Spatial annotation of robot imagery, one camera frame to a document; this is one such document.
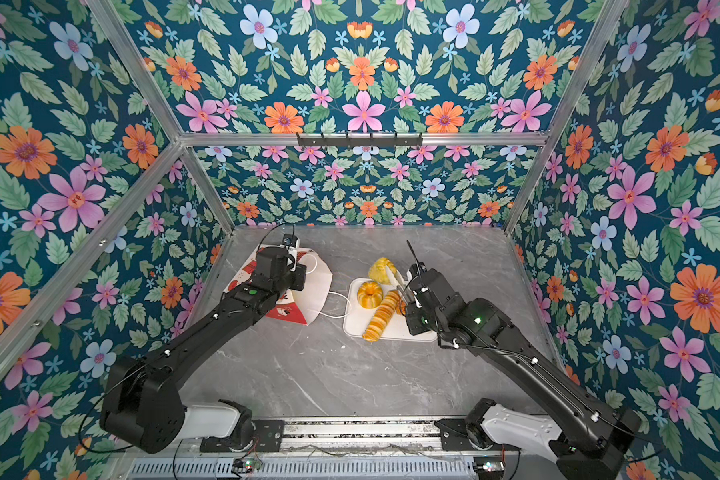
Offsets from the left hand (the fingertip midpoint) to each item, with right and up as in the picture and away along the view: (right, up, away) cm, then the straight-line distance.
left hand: (301, 256), depth 84 cm
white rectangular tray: (+15, -20, +12) cm, 28 cm away
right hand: (+30, -12, -12) cm, 35 cm away
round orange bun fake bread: (+19, -13, +13) cm, 26 cm away
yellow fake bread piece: (+22, -4, +1) cm, 22 cm away
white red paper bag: (-1, -14, -1) cm, 14 cm away
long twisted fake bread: (+23, -19, +9) cm, 31 cm away
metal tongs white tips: (+28, -8, -11) cm, 31 cm away
